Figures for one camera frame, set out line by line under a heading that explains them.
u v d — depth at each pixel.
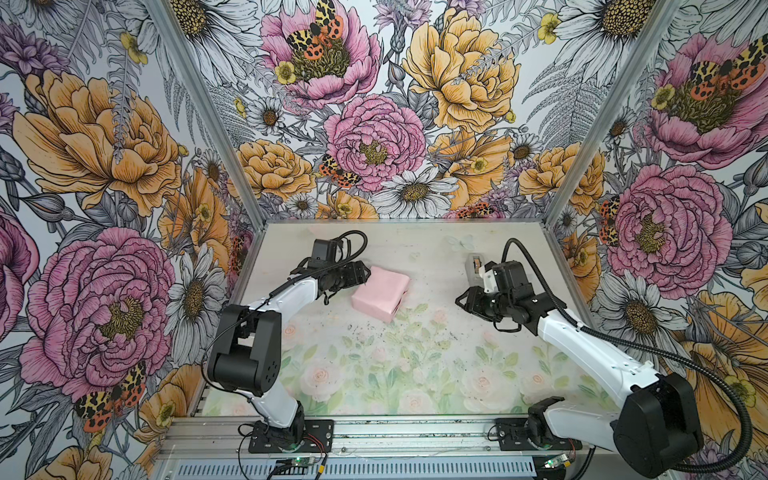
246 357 0.46
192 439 0.76
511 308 0.63
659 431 0.40
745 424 0.39
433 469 0.78
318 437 0.74
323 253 0.74
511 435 0.74
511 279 0.64
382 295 0.91
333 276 0.73
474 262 1.04
